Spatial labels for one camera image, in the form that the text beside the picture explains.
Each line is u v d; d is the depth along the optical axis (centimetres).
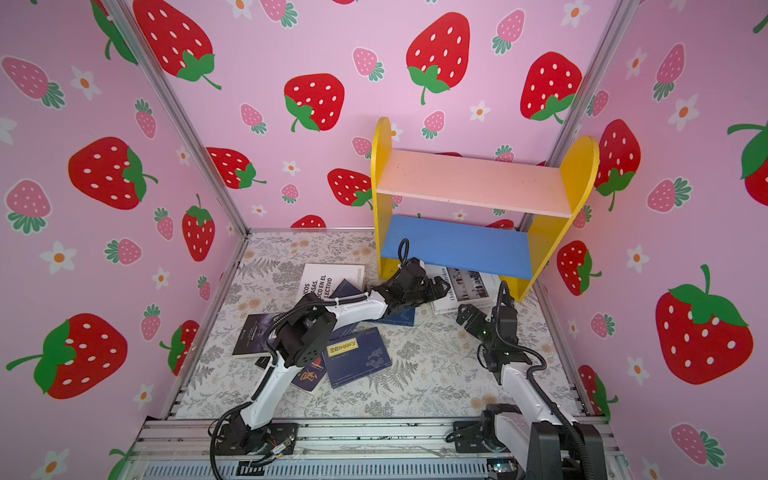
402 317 95
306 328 60
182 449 73
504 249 112
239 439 64
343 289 95
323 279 101
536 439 41
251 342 89
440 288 87
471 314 79
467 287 98
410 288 78
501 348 65
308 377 82
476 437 73
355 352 88
